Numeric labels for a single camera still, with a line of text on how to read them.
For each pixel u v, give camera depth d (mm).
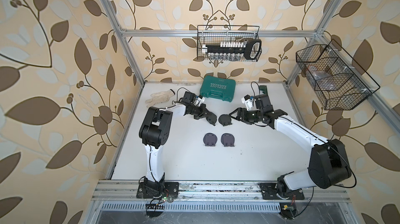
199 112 882
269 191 734
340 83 722
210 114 975
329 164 423
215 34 911
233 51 852
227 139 917
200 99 937
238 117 758
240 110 759
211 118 961
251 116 741
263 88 1163
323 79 693
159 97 1116
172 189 749
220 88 1116
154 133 549
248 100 794
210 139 912
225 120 985
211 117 966
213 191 753
